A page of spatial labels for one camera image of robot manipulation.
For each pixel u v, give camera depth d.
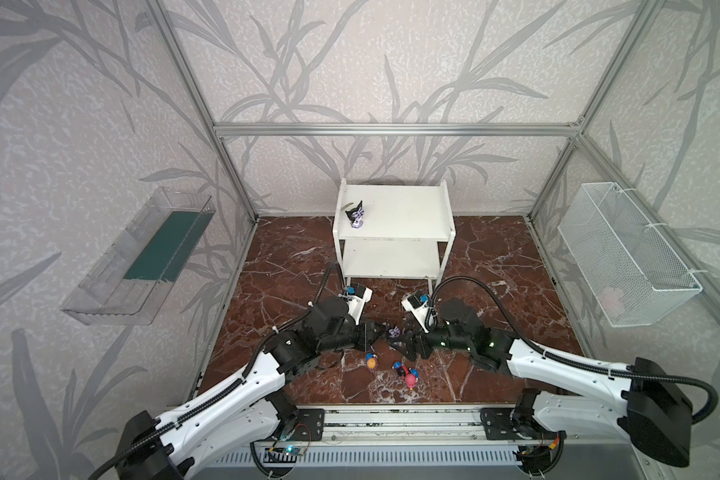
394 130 1.00
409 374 0.81
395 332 0.73
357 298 0.67
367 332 0.63
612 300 0.73
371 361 0.82
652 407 0.40
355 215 0.68
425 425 0.75
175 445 0.40
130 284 0.63
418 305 0.67
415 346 0.66
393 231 0.71
